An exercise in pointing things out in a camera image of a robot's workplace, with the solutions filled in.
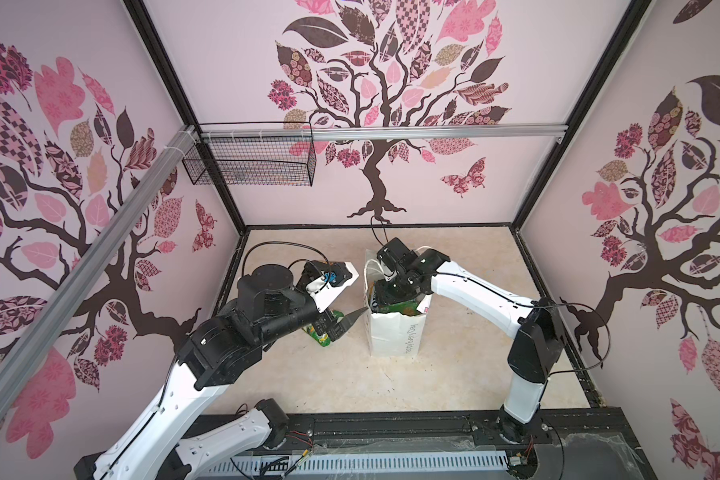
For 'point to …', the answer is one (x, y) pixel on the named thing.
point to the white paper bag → (392, 334)
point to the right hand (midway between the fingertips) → (381, 293)
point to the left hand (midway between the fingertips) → (348, 292)
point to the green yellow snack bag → (323, 338)
